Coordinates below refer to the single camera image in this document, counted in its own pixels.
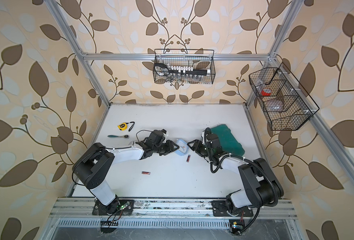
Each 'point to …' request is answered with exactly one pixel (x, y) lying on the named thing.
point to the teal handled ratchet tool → (126, 136)
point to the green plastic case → (228, 142)
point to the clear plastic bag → (274, 105)
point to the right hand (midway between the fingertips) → (189, 145)
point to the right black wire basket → (285, 104)
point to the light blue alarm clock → (183, 148)
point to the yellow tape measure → (123, 126)
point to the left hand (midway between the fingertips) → (176, 146)
